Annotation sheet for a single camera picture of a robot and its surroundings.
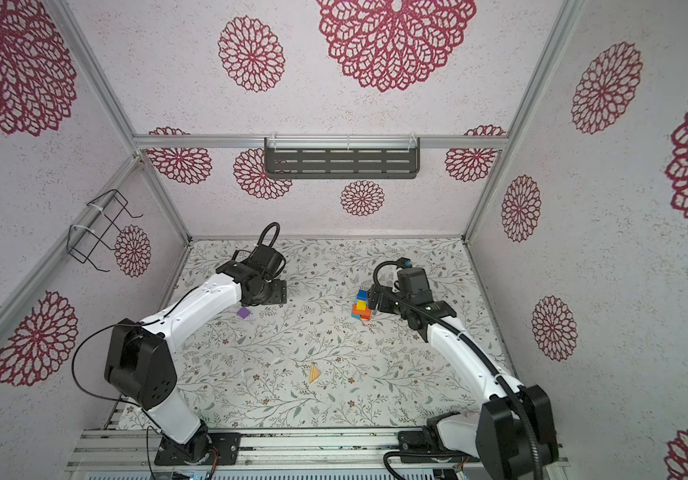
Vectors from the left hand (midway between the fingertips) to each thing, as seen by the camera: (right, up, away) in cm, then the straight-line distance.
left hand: (269, 300), depth 89 cm
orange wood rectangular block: (+29, -6, +8) cm, 30 cm away
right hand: (+33, +3, -5) cm, 33 cm away
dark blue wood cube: (+28, +1, +3) cm, 28 cm away
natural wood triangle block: (+14, -21, -3) cm, 25 cm away
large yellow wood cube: (+28, -2, +4) cm, 28 cm away
